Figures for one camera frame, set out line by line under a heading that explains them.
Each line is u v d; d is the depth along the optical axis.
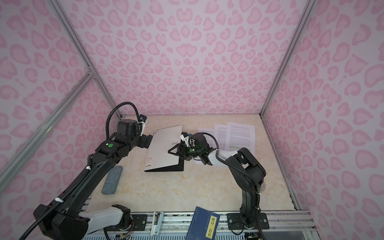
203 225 0.72
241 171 0.46
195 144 0.77
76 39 0.79
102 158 0.48
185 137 0.84
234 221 0.74
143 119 0.66
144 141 0.69
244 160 0.55
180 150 0.78
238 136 1.07
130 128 0.56
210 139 0.84
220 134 1.09
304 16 0.72
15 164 0.52
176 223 0.75
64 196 0.40
